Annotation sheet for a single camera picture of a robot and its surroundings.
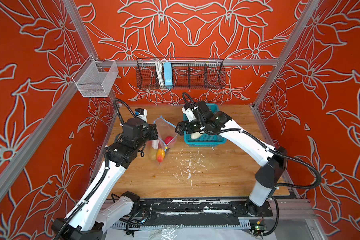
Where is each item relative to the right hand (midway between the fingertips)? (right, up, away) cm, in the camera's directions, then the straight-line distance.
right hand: (179, 127), depth 76 cm
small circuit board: (+38, -47, -7) cm, 61 cm away
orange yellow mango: (-11, -16, +10) cm, 22 cm away
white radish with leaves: (+11, -7, +22) cm, 25 cm away
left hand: (-12, +2, -6) cm, 13 cm away
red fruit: (-7, -7, +7) cm, 12 cm away
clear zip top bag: (-7, -4, +7) cm, 11 cm away
